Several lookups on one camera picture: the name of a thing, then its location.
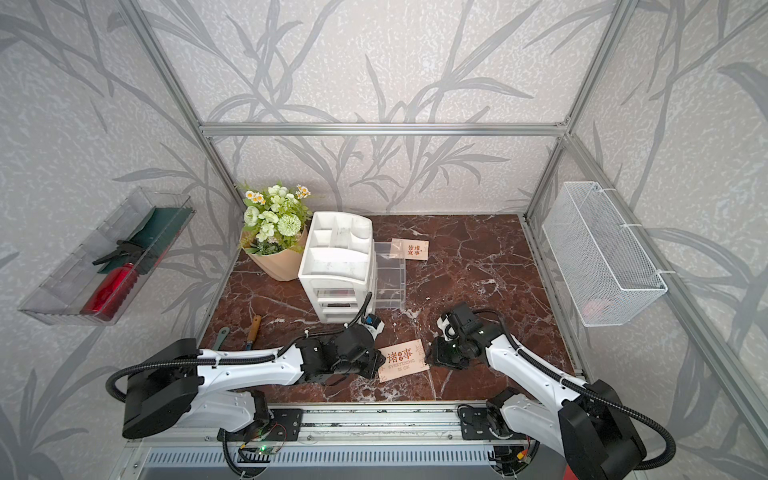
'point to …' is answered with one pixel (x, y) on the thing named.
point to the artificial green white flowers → (276, 221)
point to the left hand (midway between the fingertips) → (386, 364)
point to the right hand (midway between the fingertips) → (428, 359)
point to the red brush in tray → (111, 292)
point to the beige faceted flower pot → (285, 264)
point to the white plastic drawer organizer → (338, 271)
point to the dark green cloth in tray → (155, 233)
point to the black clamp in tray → (139, 255)
